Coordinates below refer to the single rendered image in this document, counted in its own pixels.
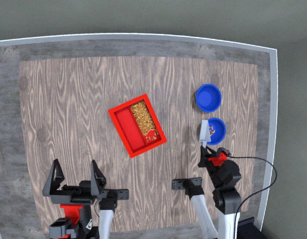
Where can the blue bowl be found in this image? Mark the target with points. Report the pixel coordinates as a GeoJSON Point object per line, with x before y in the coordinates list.
{"type": "Point", "coordinates": [219, 133]}
{"type": "Point", "coordinates": [208, 98]}

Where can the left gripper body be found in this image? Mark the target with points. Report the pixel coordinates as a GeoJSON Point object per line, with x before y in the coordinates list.
{"type": "Point", "coordinates": [76, 200]}

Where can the light blue plastic scoop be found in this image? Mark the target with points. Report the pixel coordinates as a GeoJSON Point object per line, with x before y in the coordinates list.
{"type": "Point", "coordinates": [204, 134]}

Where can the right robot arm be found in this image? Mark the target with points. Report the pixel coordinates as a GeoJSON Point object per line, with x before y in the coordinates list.
{"type": "Point", "coordinates": [226, 198]}

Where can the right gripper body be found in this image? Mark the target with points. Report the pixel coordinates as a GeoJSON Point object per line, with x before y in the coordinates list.
{"type": "Point", "coordinates": [212, 162]}

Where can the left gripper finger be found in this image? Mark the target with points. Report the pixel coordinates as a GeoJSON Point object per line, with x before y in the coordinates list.
{"type": "Point", "coordinates": [52, 183]}
{"type": "Point", "coordinates": [98, 180]}

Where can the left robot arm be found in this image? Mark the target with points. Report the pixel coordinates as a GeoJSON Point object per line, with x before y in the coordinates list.
{"type": "Point", "coordinates": [85, 229]}

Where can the red divided box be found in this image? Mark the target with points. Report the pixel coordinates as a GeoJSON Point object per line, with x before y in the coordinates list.
{"type": "Point", "coordinates": [129, 131]}

